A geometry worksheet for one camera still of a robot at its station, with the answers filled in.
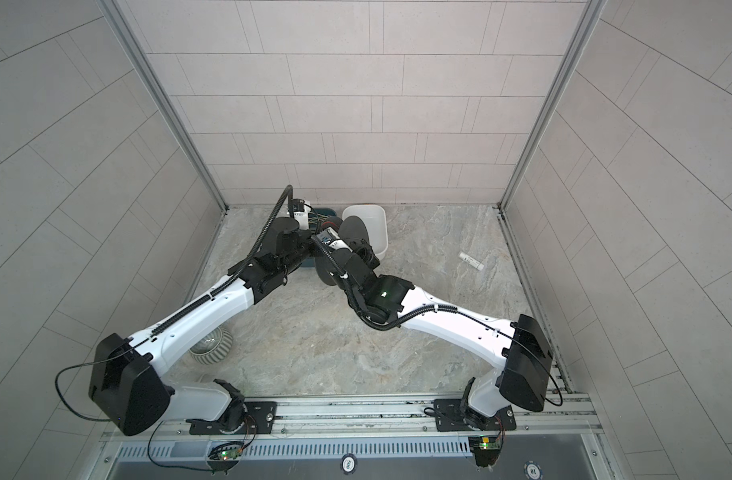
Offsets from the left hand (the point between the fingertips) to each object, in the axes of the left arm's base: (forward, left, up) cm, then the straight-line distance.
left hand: (336, 225), depth 77 cm
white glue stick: (+5, -42, -24) cm, 49 cm away
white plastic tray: (+25, -9, -27) cm, 38 cm away
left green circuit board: (-47, +21, -21) cm, 55 cm away
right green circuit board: (-46, -36, -25) cm, 63 cm away
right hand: (-6, -4, -1) cm, 7 cm away
